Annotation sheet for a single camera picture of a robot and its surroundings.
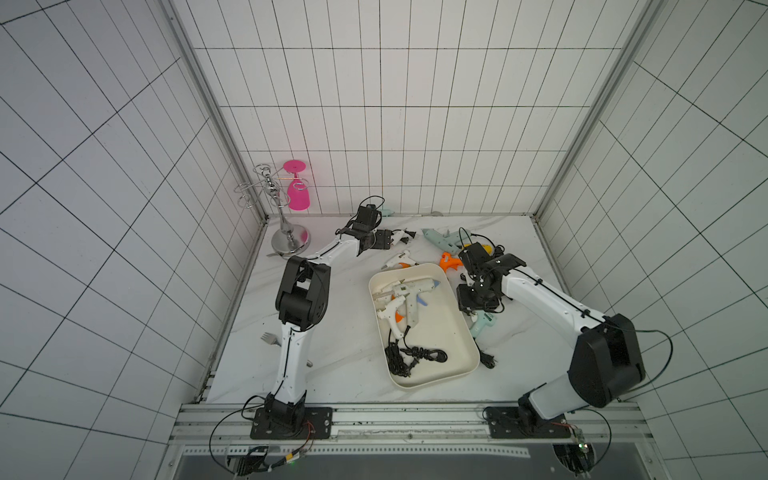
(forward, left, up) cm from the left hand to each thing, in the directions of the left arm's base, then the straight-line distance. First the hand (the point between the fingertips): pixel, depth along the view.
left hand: (375, 240), depth 104 cm
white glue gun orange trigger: (+6, -10, -4) cm, 12 cm away
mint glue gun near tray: (-28, -36, -4) cm, 45 cm away
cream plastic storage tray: (-29, -22, -6) cm, 37 cm away
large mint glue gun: (+2, -28, -3) cm, 28 cm away
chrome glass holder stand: (+4, +34, -4) cm, 35 cm away
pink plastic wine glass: (+12, +27, +13) cm, 32 cm away
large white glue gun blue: (-19, -12, -2) cm, 22 cm away
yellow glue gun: (0, -41, -4) cm, 42 cm away
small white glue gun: (-28, -5, -1) cm, 28 cm away
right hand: (-26, -25, +2) cm, 37 cm away
